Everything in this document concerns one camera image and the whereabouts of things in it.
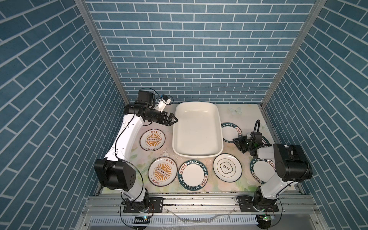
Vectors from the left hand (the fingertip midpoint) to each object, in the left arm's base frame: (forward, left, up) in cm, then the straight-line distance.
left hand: (170, 117), depth 78 cm
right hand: (+1, -41, -23) cm, 47 cm away
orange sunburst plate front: (-20, +6, -26) cm, 34 cm away
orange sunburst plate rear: (+2, +16, -27) cm, 31 cm away
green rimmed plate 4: (-21, -54, -24) cm, 63 cm away
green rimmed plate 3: (0, -63, -25) cm, 68 cm away
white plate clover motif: (-19, -34, -26) cm, 47 cm away
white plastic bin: (+7, -17, -26) cm, 32 cm away
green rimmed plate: (-22, -12, -27) cm, 37 cm away
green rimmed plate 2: (+8, -41, -26) cm, 50 cm away
